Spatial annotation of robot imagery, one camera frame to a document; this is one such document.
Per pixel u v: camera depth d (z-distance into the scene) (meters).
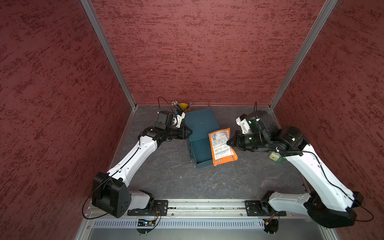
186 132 0.72
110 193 0.40
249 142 0.51
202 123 0.82
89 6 0.71
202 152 0.79
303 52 0.89
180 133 0.70
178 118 0.73
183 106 1.09
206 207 0.77
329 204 0.38
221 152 0.62
